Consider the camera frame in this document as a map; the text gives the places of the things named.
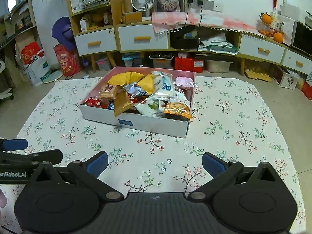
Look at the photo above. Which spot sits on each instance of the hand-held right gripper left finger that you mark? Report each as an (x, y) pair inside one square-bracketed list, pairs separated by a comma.
[(97, 163)]

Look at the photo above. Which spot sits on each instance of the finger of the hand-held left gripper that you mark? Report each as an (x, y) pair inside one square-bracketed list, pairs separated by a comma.
[(29, 157), (14, 144)]

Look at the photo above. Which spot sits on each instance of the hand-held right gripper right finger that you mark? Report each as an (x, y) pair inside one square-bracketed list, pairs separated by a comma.
[(214, 163)]

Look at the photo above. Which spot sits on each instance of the red white printed packet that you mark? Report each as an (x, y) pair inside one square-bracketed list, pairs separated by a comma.
[(93, 102)]

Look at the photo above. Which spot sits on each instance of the gold brown snack packet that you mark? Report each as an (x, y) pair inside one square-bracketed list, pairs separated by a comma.
[(121, 104)]

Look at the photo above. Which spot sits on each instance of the pink silver cardboard box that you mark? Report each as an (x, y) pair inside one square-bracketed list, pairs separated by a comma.
[(151, 126)]

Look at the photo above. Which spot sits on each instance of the orange cookie packet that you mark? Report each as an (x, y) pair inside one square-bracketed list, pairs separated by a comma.
[(176, 109)]

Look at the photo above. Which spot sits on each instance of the wafer biscuit packet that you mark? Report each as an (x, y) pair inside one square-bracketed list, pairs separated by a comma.
[(108, 91)]

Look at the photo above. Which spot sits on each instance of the small red candy packet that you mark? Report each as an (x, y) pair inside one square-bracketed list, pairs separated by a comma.
[(133, 100)]

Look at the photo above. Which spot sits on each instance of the white grey snack packet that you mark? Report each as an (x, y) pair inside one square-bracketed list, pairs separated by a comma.
[(180, 96)]

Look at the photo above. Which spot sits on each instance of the white green snack packet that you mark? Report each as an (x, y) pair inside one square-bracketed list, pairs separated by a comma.
[(148, 107)]

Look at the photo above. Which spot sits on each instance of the silver snack packet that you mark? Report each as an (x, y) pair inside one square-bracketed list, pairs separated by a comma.
[(134, 90)]

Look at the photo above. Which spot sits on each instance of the pink snack packet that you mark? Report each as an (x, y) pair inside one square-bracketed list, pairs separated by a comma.
[(185, 81)]

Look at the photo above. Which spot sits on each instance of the large yellow snack packet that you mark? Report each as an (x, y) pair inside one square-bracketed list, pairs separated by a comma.
[(124, 76)]

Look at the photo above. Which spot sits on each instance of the white bread packet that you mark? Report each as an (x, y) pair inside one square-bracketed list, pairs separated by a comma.
[(162, 82)]

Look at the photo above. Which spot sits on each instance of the person's left hand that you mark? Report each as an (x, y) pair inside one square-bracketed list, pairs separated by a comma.
[(2, 198)]

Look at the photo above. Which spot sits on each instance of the floral tablecloth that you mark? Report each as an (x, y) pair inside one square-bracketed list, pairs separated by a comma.
[(219, 131)]

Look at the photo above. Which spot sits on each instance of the white plastic bag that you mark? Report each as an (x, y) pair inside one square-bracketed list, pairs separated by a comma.
[(39, 72)]

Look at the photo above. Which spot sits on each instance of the round white base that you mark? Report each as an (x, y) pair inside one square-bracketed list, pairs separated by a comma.
[(52, 76)]

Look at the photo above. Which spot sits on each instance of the red gift bag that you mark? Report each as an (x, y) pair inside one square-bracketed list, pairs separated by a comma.
[(30, 53)]

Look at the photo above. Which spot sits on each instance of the red printed bag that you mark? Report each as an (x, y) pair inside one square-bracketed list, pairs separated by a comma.
[(65, 62)]

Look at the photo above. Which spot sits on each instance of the clear storage box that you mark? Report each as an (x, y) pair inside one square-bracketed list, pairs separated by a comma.
[(218, 65)]

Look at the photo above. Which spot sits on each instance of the egg tray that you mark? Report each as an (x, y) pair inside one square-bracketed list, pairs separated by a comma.
[(257, 74)]

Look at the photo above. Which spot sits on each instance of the clear box pink label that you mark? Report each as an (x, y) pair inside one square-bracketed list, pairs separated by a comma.
[(103, 64)]

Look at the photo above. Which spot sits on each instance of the long wooden stand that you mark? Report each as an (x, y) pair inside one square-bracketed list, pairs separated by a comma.
[(242, 64)]

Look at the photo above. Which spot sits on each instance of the red gift box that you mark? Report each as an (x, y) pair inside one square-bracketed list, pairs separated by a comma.
[(185, 63)]

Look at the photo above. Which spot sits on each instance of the blue lid storage box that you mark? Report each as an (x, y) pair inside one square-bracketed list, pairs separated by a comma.
[(128, 59)]

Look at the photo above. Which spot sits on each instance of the grey lid storage box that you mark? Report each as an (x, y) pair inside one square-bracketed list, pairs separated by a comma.
[(160, 62)]

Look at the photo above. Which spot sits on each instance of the metal storage shelf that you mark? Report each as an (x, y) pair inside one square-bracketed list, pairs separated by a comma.
[(22, 28)]

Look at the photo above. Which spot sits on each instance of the small red box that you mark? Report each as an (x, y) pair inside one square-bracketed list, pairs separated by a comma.
[(307, 89)]

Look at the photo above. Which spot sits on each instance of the purple plush toy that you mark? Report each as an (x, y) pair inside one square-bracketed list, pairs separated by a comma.
[(63, 33)]

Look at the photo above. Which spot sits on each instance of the pile of papers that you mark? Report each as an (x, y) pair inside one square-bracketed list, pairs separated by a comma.
[(214, 41)]

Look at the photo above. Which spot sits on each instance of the black bag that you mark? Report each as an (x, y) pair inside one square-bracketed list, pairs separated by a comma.
[(182, 43)]

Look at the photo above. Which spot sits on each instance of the small white box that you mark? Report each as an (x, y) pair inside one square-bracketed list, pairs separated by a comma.
[(83, 25)]

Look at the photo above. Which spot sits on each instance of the glass bowl of small oranges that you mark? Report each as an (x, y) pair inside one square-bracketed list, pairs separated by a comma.
[(264, 31)]

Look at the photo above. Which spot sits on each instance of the orange fruit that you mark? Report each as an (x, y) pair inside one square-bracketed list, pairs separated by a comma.
[(266, 19), (278, 37)]

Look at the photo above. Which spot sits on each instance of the pink cloth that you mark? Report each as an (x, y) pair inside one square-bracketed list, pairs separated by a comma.
[(219, 19)]

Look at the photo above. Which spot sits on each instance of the small brown box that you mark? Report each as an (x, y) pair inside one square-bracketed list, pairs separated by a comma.
[(107, 18)]

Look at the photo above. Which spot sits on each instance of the microwave oven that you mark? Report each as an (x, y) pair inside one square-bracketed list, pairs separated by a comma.
[(302, 37)]

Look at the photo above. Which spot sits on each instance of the white paper bag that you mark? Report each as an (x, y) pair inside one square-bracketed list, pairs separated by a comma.
[(287, 26)]

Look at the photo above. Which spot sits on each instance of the tall wooden cabinet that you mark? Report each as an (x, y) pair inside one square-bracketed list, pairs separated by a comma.
[(113, 2)]

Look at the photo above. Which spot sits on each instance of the stack of magazines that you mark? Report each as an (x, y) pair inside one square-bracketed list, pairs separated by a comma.
[(95, 1)]

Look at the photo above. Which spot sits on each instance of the white desk fan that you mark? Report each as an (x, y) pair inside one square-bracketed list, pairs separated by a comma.
[(142, 0)]

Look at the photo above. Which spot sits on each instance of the white wall sockets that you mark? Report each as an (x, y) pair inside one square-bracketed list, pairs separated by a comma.
[(208, 4)]

